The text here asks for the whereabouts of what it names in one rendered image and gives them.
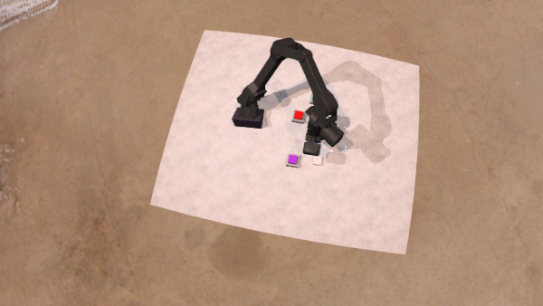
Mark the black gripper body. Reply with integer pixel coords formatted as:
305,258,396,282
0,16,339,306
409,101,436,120
303,125,320,156

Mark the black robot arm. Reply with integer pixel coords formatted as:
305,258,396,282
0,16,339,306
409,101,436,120
237,37,344,148

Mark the red button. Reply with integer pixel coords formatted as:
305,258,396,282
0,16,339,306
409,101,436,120
292,110,305,124

